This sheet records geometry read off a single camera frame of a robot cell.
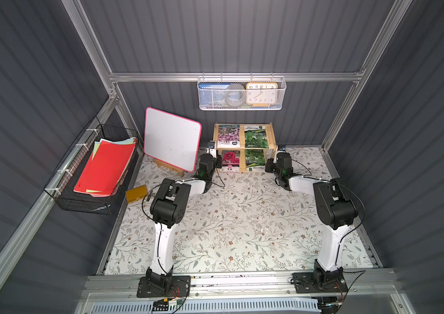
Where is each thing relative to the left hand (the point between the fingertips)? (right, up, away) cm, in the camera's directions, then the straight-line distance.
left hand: (215, 149), depth 100 cm
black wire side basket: (-46, -15, -40) cm, 63 cm away
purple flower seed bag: (+7, +6, -4) cm, 10 cm away
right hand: (+32, -4, +2) cm, 32 cm away
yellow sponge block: (-40, -22, -2) cm, 46 cm away
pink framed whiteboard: (-22, +5, -1) cm, 23 cm away
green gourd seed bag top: (+21, +6, -4) cm, 22 cm away
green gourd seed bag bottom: (+22, -5, +12) cm, 26 cm away
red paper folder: (-39, -8, -29) cm, 49 cm away
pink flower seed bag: (+8, -6, +11) cm, 15 cm away
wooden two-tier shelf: (+14, 0, -8) cm, 16 cm away
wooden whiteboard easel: (-26, -10, +7) cm, 28 cm away
